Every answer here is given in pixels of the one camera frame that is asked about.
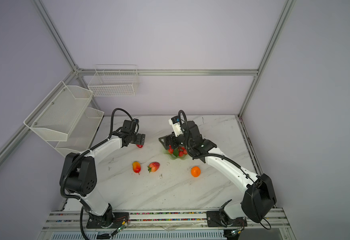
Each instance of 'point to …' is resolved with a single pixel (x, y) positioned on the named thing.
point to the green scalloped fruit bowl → (171, 155)
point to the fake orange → (195, 171)
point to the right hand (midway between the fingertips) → (164, 136)
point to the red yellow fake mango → (136, 167)
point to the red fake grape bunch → (182, 151)
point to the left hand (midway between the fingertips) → (135, 137)
